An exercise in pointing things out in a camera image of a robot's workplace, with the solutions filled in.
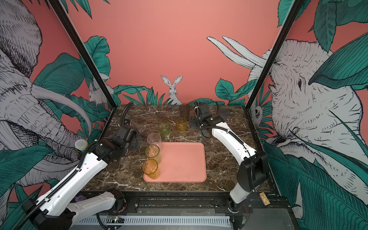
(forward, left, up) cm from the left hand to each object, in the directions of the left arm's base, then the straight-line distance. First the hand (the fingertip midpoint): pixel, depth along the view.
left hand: (128, 137), depth 74 cm
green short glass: (+20, -16, -21) cm, 33 cm away
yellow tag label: (-28, -72, -22) cm, 81 cm away
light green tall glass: (-3, -11, -12) cm, 17 cm away
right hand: (+11, -34, -1) cm, 36 cm away
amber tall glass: (-12, -10, -15) cm, 21 cm away
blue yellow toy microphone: (-4, +22, +1) cm, 22 cm away
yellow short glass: (+25, -28, -23) cm, 44 cm away
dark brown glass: (+31, -30, -14) cm, 46 cm away
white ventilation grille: (-35, -15, -23) cm, 45 cm away
